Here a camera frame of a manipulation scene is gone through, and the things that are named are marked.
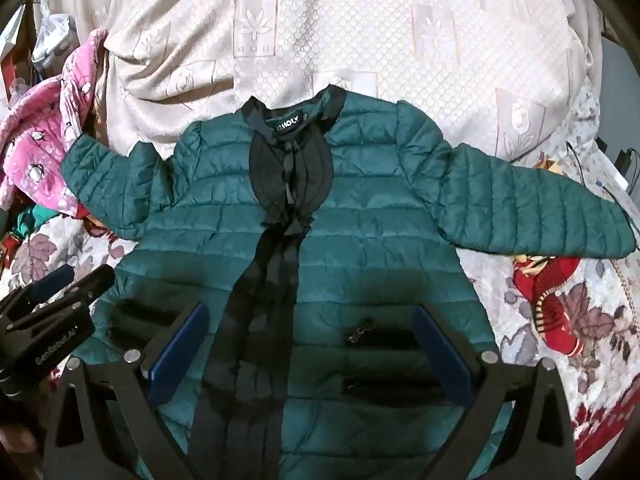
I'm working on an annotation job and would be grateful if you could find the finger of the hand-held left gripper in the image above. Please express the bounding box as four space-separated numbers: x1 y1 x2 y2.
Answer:
14 264 77 307
9 263 118 330

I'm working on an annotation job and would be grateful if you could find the pink printed garment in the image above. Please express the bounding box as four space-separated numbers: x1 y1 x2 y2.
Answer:
0 27 110 220

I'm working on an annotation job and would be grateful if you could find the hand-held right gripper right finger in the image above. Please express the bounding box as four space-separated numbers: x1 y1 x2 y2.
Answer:
412 305 583 480

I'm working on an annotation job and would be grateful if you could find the black cable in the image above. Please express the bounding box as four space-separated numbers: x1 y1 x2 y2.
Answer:
566 141 640 233

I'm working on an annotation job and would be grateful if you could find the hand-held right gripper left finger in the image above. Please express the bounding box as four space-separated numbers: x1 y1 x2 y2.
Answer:
42 302 217 480

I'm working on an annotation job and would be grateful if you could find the clear plastic bag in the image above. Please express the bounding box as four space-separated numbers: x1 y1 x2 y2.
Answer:
31 0 77 63

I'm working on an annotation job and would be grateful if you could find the teal quilted puffer jacket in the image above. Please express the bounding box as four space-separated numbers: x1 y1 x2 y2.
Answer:
60 85 637 480

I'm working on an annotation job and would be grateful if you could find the green garment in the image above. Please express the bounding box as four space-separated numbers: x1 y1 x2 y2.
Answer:
12 204 58 238

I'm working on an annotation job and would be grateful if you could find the red yellow striped garment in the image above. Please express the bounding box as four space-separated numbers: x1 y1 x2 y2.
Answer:
512 152 593 358

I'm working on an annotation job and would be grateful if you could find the beige embossed flower bedspread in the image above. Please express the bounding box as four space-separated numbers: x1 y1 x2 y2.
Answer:
30 0 610 173

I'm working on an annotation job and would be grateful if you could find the floral fleece blanket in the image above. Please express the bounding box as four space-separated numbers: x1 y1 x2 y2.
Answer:
0 80 640 480

